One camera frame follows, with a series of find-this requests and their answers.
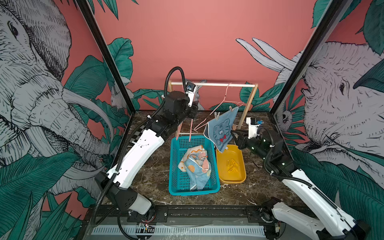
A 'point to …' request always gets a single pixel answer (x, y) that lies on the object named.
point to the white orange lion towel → (196, 149)
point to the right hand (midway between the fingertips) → (231, 128)
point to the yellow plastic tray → (231, 165)
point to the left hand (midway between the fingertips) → (194, 97)
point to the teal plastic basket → (179, 184)
